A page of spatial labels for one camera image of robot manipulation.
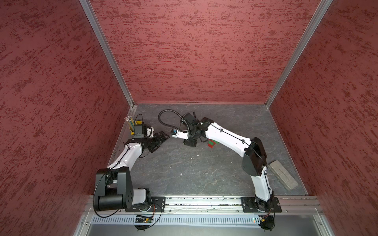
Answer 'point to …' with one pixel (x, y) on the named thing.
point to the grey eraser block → (283, 175)
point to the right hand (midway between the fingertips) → (188, 141)
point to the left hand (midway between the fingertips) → (165, 143)
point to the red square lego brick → (210, 145)
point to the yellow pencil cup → (137, 122)
